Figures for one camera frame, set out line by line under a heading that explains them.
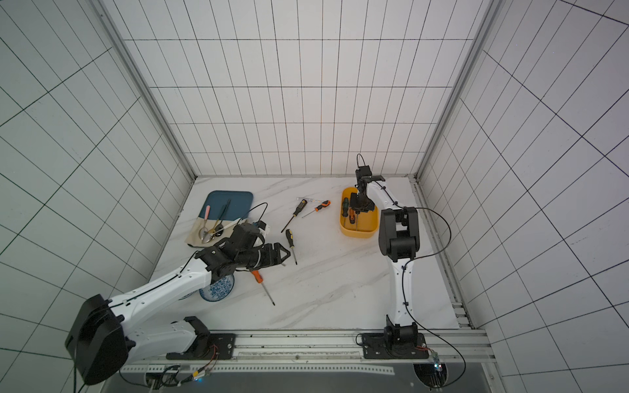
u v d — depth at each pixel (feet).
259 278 2.80
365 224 3.24
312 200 3.61
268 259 2.29
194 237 3.18
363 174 2.84
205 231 3.23
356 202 3.10
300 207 3.49
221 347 2.36
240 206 3.50
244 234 2.01
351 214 3.39
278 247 2.38
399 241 1.97
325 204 3.52
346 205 3.49
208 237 3.20
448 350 2.13
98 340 1.28
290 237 3.19
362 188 2.61
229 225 3.29
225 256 1.97
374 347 2.37
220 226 3.29
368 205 2.90
